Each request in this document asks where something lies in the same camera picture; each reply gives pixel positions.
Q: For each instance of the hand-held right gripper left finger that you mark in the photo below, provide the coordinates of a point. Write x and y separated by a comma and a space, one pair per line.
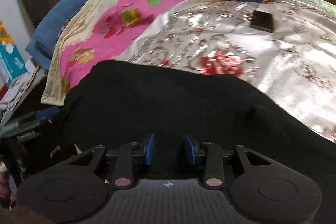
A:
150, 150

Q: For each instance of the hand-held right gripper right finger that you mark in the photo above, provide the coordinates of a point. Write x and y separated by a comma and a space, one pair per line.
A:
189, 149

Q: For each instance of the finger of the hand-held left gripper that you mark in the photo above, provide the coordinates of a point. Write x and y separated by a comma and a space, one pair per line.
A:
47, 113

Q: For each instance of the black pants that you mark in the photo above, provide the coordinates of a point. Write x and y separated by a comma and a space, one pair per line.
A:
170, 103

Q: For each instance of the person's left forearm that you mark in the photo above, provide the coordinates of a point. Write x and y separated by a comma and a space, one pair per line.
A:
23, 217

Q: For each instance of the teal tissue box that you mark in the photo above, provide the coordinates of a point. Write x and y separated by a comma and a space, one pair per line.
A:
11, 64

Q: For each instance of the blue folded cloth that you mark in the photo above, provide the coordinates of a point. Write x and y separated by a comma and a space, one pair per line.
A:
60, 19

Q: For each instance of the pink printed bed sheet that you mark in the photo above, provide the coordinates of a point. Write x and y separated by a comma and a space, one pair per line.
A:
110, 29

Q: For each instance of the floral satin quilt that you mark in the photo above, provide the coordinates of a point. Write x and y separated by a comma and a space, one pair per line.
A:
288, 61

